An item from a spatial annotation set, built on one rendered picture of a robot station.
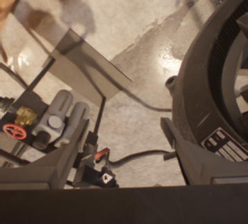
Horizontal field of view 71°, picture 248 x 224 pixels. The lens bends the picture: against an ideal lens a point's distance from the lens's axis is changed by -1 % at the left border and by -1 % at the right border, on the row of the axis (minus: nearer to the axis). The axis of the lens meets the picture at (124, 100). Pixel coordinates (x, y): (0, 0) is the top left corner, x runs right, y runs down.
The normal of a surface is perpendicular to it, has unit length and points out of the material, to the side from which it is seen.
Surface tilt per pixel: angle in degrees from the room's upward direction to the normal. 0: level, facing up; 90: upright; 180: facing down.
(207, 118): 90
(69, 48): 0
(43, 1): 0
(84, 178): 90
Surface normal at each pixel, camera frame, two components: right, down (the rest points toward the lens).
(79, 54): -0.09, 0.65
